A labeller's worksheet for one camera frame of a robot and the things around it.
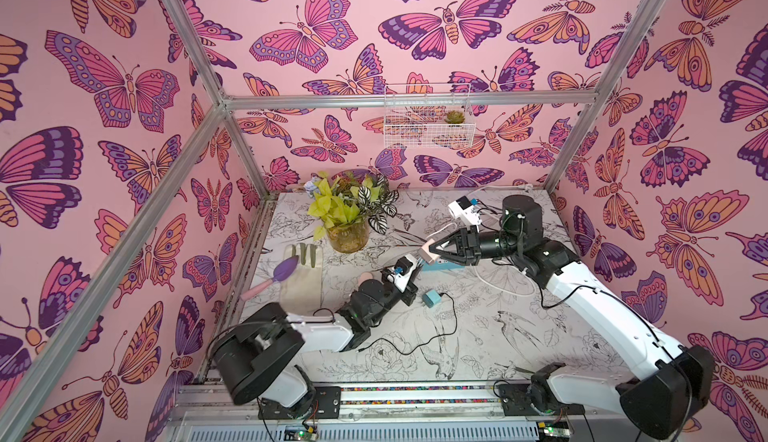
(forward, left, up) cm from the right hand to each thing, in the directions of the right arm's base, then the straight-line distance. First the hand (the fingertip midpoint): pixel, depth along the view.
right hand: (436, 251), depth 63 cm
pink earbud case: (+10, +19, -31) cm, 38 cm away
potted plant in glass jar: (+25, +23, -14) cm, 37 cm away
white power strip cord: (+15, -17, -32) cm, 40 cm away
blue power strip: (+15, -1, -32) cm, 35 cm away
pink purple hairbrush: (+13, +46, -32) cm, 58 cm away
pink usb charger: (-1, +2, 0) cm, 2 cm away
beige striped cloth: (+5, +38, -32) cm, 50 cm away
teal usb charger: (+4, -2, -31) cm, 32 cm away
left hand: (+6, +2, -15) cm, 16 cm away
